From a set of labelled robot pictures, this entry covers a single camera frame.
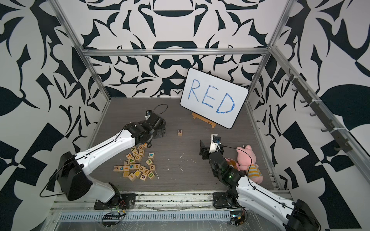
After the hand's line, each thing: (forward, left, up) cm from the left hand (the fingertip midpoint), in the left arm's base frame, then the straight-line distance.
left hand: (156, 127), depth 83 cm
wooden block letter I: (-22, +14, -15) cm, 30 cm away
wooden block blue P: (-22, +8, -14) cm, 27 cm away
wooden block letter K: (-16, +12, -14) cm, 25 cm away
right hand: (-8, -28, -2) cm, 29 cm away
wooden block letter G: (-17, +3, -15) cm, 23 cm away
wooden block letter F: (-17, +9, -15) cm, 25 cm away
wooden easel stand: (+14, -30, -13) cm, 35 cm away
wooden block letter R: (+5, -13, -15) cm, 20 cm away
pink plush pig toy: (-16, -51, -12) cm, 55 cm away
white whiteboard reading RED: (+19, -36, +2) cm, 41 cm away
